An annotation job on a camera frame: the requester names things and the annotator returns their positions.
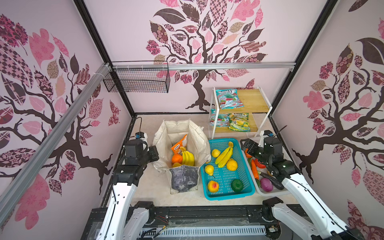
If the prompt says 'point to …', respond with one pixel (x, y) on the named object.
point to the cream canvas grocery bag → (182, 178)
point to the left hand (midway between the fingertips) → (156, 150)
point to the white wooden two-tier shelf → (235, 110)
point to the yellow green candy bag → (239, 122)
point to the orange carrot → (255, 169)
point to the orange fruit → (177, 158)
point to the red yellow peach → (213, 186)
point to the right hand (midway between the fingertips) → (247, 142)
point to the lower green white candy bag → (223, 119)
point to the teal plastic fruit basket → (225, 171)
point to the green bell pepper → (237, 185)
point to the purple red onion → (266, 184)
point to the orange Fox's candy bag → (176, 148)
